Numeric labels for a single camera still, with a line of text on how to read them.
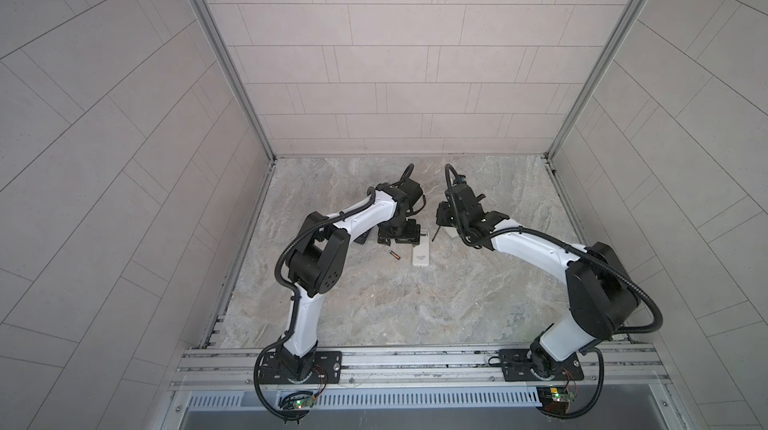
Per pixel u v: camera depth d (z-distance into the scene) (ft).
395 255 2.98
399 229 2.54
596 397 2.17
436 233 2.96
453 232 2.23
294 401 2.14
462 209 2.18
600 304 1.44
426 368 2.38
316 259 1.67
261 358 2.15
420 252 2.92
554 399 2.23
